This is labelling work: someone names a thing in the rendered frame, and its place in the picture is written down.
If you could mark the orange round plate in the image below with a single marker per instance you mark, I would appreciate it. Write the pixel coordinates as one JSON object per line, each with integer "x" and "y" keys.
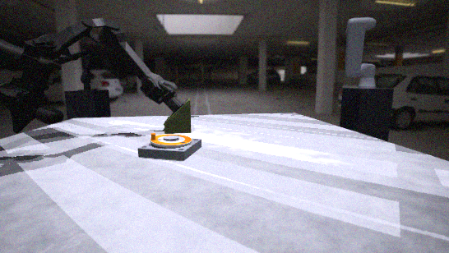
{"x": 159, "y": 141}

